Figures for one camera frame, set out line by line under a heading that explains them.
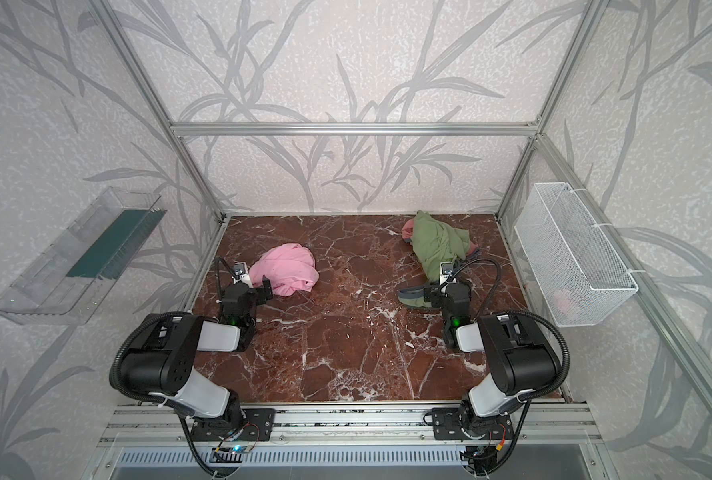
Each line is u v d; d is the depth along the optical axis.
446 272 0.81
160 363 0.45
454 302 0.70
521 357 0.46
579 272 0.61
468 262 0.79
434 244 0.99
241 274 0.80
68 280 0.65
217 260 1.08
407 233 1.11
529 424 0.73
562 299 0.74
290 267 0.99
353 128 0.97
